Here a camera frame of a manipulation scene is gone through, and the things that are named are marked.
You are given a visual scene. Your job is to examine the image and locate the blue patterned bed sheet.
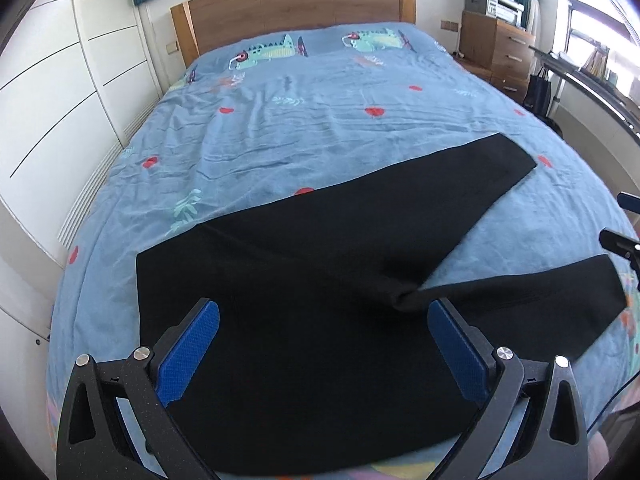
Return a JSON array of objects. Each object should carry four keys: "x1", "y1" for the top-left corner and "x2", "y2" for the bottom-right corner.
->
[{"x1": 45, "y1": 20, "x2": 640, "y2": 480}]

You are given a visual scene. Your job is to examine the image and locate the wooden drawer dresser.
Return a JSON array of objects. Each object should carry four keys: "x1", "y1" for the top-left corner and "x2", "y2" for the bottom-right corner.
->
[{"x1": 458, "y1": 11, "x2": 535, "y2": 104}]

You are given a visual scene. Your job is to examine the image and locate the black pants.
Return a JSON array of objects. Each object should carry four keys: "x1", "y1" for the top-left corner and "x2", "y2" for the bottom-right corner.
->
[{"x1": 136, "y1": 134, "x2": 626, "y2": 476}]

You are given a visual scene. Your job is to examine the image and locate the wooden headboard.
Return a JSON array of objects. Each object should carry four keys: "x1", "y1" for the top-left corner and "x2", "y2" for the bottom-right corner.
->
[{"x1": 170, "y1": 0, "x2": 416, "y2": 65}]

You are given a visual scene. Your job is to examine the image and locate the black bag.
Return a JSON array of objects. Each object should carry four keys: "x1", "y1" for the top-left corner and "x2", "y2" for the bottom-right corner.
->
[{"x1": 523, "y1": 67, "x2": 552, "y2": 117}]

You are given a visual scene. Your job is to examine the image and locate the white wardrobe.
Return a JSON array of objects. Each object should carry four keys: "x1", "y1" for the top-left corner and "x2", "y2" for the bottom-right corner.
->
[{"x1": 0, "y1": 0, "x2": 165, "y2": 380}]

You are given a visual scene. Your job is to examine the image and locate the white printer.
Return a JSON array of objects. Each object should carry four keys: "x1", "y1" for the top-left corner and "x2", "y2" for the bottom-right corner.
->
[{"x1": 464, "y1": 0, "x2": 524, "y2": 27}]

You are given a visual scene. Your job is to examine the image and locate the grey desk edge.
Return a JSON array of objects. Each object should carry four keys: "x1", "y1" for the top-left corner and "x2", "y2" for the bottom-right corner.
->
[{"x1": 528, "y1": 46, "x2": 639, "y2": 144}]

